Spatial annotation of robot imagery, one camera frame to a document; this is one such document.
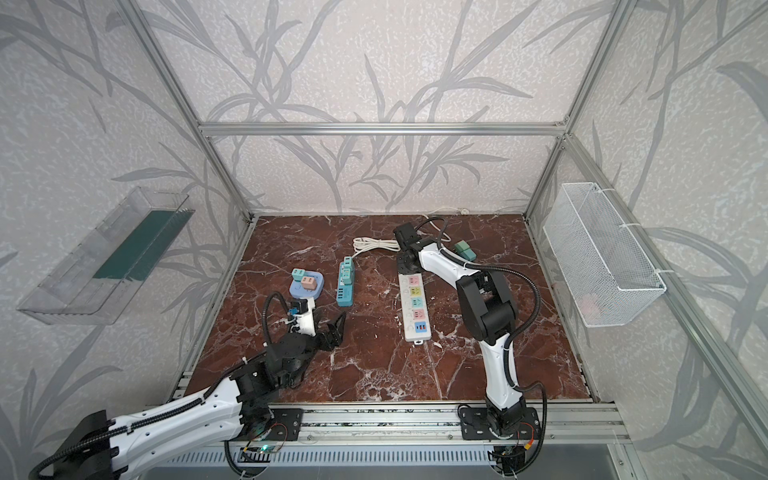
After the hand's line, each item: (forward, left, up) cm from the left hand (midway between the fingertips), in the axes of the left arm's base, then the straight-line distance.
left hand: (340, 306), depth 79 cm
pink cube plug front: (+12, +13, -9) cm, 20 cm away
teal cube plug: (+15, +17, -9) cm, 25 cm away
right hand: (+22, -19, -11) cm, 31 cm away
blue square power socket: (+13, +18, -13) cm, 25 cm away
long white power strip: (+5, -20, -12) cm, 24 cm away
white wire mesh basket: (-3, -59, +21) cm, 62 cm away
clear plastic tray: (-3, +51, +16) cm, 53 cm away
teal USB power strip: (+9, +2, -12) cm, 15 cm away
